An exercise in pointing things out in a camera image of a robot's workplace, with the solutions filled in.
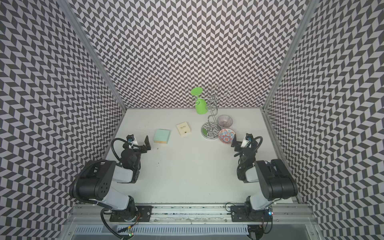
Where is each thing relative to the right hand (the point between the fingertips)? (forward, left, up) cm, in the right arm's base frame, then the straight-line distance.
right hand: (243, 137), depth 89 cm
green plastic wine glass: (+21, +26, +8) cm, 34 cm away
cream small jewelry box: (+12, +38, -7) cm, 40 cm away
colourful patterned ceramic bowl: (+8, +8, -10) cm, 15 cm away
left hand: (0, +63, 0) cm, 63 cm away
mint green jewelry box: (+6, +52, -7) cm, 53 cm away
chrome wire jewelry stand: (+12, +19, -9) cm, 24 cm away
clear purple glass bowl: (+19, +8, -8) cm, 23 cm away
